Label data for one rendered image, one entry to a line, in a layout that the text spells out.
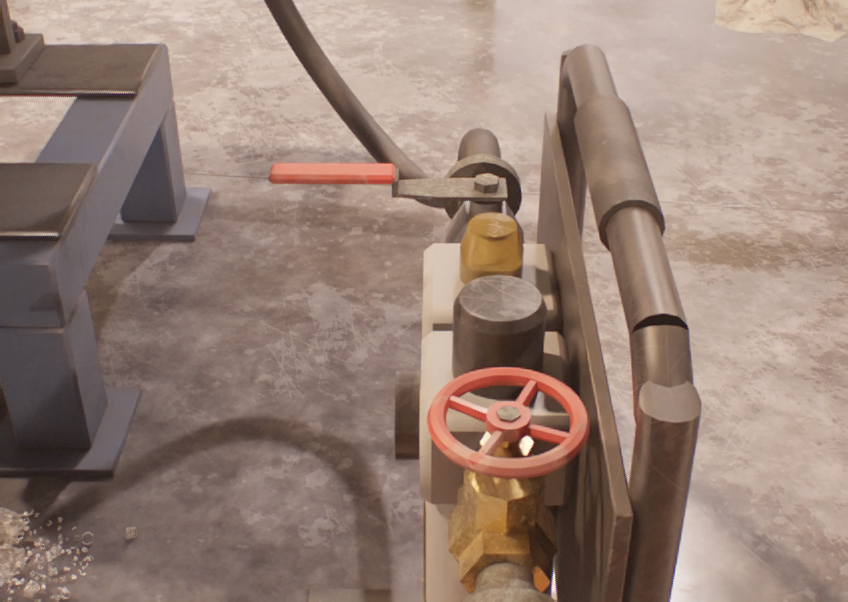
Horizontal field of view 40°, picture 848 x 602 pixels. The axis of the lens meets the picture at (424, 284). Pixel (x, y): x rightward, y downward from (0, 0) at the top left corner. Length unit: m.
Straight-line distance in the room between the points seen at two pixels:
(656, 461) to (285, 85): 1.70
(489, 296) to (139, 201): 1.12
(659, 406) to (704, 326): 1.03
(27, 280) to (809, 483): 0.82
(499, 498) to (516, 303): 0.11
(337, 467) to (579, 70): 0.65
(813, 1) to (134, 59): 1.47
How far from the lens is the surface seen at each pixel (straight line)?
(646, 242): 0.53
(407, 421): 0.61
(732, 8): 2.52
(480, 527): 0.55
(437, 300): 0.67
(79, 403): 1.26
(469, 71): 2.15
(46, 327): 1.21
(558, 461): 0.50
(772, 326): 1.51
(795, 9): 2.51
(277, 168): 0.77
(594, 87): 0.68
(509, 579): 0.53
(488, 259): 0.67
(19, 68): 1.54
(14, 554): 1.22
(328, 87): 1.34
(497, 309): 0.58
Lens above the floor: 0.84
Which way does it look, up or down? 33 degrees down
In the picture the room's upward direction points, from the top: straight up
